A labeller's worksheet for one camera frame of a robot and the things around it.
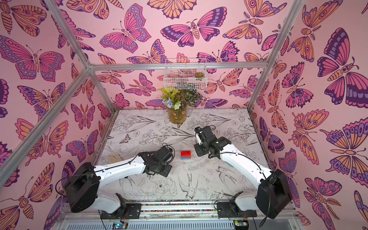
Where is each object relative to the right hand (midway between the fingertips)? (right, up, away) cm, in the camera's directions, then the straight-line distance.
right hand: (200, 146), depth 83 cm
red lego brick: (-8, -6, +6) cm, 12 cm away
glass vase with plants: (-15, +28, +16) cm, 36 cm away
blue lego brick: (-9, -9, +9) cm, 16 cm away
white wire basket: (-9, +46, +12) cm, 49 cm away
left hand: (-19, -14, +2) cm, 23 cm away
